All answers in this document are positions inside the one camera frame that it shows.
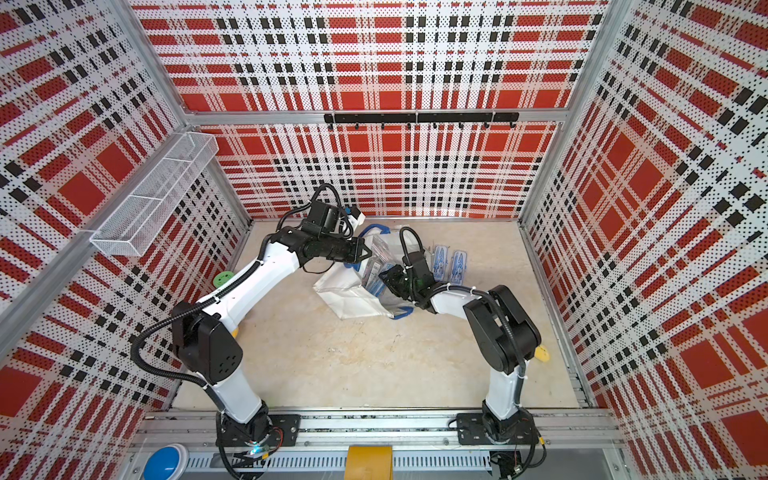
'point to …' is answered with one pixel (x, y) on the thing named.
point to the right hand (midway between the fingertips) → (382, 276)
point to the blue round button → (168, 462)
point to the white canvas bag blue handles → (359, 291)
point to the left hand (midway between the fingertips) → (374, 253)
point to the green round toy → (221, 277)
